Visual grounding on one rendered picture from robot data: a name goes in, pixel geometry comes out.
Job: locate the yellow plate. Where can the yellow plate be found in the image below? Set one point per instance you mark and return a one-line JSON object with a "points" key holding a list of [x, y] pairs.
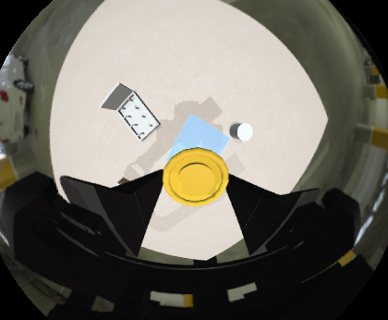
{"points": [[195, 176]]}

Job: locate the light blue flat mat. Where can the light blue flat mat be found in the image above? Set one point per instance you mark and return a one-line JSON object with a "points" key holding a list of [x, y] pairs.
{"points": [[199, 133]]}

